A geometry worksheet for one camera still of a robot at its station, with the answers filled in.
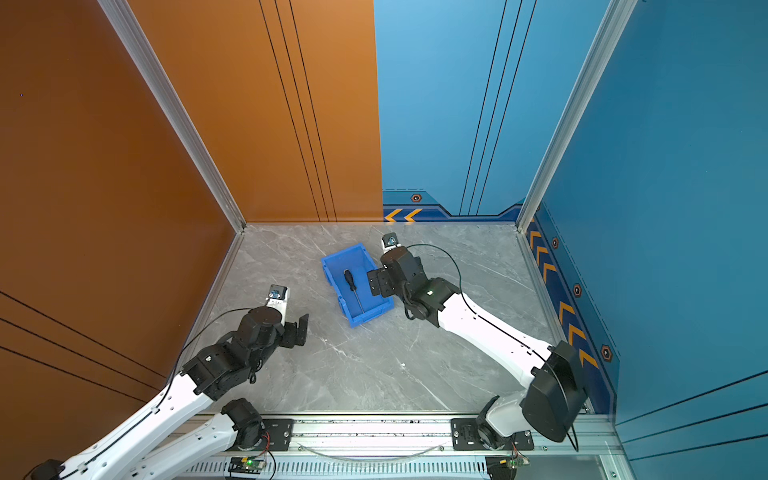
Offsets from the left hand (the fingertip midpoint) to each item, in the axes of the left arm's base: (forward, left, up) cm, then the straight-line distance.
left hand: (291, 311), depth 76 cm
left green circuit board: (-31, +8, -19) cm, 37 cm away
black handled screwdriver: (+21, -11, -16) cm, 29 cm away
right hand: (+10, -24, +5) cm, 27 cm away
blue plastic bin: (+29, -13, -16) cm, 36 cm away
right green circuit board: (-30, -55, -16) cm, 65 cm away
